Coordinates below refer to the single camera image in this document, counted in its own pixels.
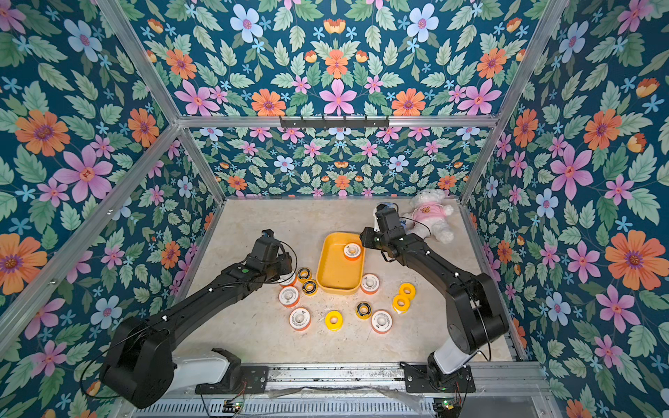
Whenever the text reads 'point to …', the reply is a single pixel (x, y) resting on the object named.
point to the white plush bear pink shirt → (429, 216)
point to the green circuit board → (238, 405)
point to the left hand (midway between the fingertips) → (290, 257)
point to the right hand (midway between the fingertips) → (364, 234)
